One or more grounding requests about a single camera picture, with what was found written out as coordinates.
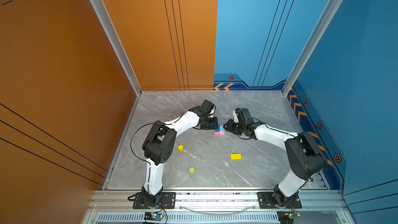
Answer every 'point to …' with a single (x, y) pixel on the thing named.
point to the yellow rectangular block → (236, 156)
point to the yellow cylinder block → (181, 148)
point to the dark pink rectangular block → (217, 133)
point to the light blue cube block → (222, 128)
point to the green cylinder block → (192, 170)
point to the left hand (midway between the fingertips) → (218, 125)
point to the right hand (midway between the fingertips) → (222, 126)
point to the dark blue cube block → (217, 129)
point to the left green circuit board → (153, 216)
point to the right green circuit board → (286, 216)
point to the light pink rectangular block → (221, 133)
